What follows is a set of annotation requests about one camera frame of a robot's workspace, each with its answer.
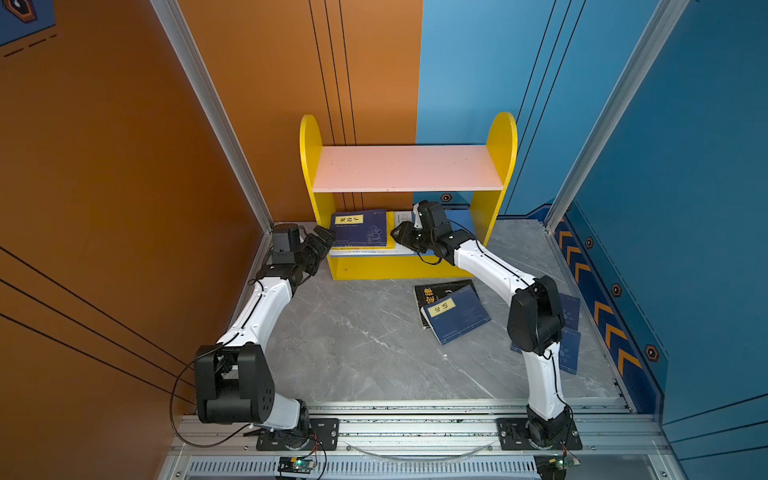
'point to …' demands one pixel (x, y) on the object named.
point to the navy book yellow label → (360, 228)
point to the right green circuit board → (554, 466)
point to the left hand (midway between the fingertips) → (331, 238)
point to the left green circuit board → (296, 464)
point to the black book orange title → (425, 294)
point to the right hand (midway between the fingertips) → (391, 234)
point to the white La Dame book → (400, 217)
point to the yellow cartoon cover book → (390, 237)
